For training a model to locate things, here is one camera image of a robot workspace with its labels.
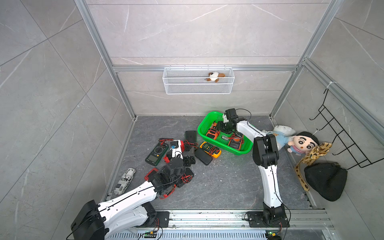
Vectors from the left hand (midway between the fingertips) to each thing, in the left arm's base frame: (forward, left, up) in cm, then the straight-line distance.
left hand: (187, 147), depth 76 cm
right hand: (+26, -22, -17) cm, 38 cm away
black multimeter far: (+16, -1, -19) cm, 25 cm away
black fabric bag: (-19, -64, -2) cm, 67 cm away
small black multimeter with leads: (-10, +1, -17) cm, 20 cm away
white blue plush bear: (+16, -63, -13) cm, 66 cm away
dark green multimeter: (+7, +21, -19) cm, 29 cm away
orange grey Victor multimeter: (+12, -32, -17) cm, 38 cm away
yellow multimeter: (+8, -15, -17) cm, 24 cm away
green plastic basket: (+29, -13, -16) cm, 36 cm away
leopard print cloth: (-5, -67, -8) cm, 68 cm away
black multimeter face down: (+5, -9, -19) cm, 21 cm away
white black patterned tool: (-10, +36, -18) cm, 42 cm away
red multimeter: (-6, +4, +9) cm, 11 cm away
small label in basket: (+21, -26, -22) cm, 40 cm away
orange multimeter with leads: (+22, -18, -17) cm, 33 cm away
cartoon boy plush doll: (+2, -64, -3) cm, 64 cm away
